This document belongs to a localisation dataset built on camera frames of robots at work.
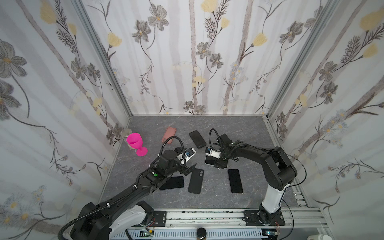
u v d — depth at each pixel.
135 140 0.88
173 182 0.88
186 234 0.70
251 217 0.73
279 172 0.49
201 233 0.62
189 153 0.66
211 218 0.76
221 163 0.86
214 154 0.86
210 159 0.84
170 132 1.11
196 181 0.86
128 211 0.58
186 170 0.72
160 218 0.74
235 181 0.86
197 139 1.07
